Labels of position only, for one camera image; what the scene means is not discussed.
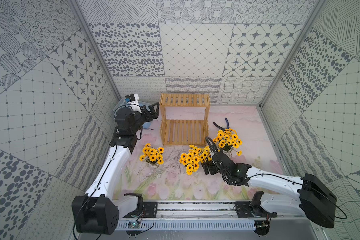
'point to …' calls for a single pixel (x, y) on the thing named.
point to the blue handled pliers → (223, 129)
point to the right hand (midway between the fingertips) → (210, 162)
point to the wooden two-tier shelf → (184, 132)
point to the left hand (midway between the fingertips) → (157, 104)
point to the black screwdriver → (148, 129)
